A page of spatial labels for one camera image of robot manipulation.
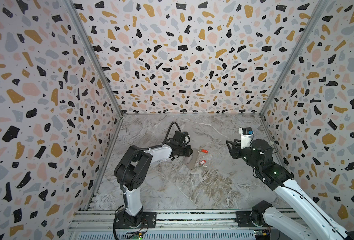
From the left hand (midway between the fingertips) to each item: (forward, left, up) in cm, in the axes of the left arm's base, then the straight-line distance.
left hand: (192, 148), depth 94 cm
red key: (-6, -7, -6) cm, 11 cm away
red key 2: (+2, -9, -6) cm, 11 cm away
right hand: (-8, -17, +22) cm, 29 cm away
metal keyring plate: (-6, 0, -6) cm, 9 cm away
